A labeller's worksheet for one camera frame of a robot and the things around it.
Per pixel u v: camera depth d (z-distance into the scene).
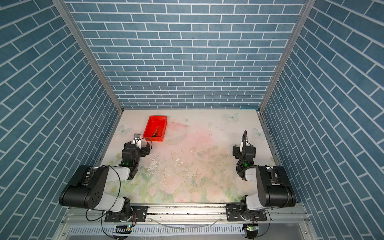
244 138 0.67
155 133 1.02
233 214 0.74
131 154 0.71
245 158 0.71
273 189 0.44
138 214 0.73
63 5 0.70
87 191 0.44
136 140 0.78
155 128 1.06
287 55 0.89
